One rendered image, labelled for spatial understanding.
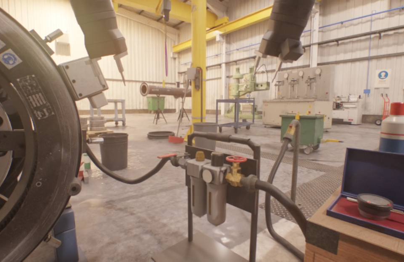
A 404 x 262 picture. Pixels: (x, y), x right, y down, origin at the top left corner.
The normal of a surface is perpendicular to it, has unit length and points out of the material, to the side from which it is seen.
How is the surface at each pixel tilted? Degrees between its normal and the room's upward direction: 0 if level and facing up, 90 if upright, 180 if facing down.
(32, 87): 90
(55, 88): 84
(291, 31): 122
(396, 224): 0
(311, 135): 90
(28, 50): 80
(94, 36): 110
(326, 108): 90
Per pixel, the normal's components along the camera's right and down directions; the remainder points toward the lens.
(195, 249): 0.00, -0.99
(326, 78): -0.89, 0.05
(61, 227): 0.70, 0.09
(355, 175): -0.71, -0.08
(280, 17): -0.74, 0.21
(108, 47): -0.07, 0.51
